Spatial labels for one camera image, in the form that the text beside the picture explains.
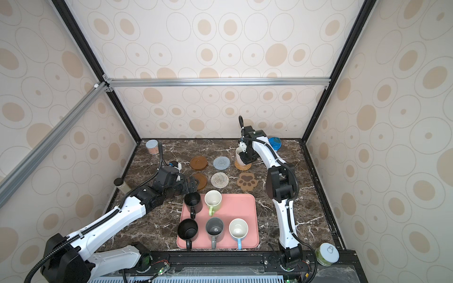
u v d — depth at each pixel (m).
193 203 0.88
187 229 0.81
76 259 0.38
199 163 1.07
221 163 1.07
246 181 1.00
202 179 0.99
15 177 0.52
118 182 0.88
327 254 0.72
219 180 1.00
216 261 0.75
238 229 0.81
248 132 0.75
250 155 0.87
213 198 0.89
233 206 0.90
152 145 1.10
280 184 0.60
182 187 0.71
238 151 0.99
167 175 0.59
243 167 1.06
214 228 0.81
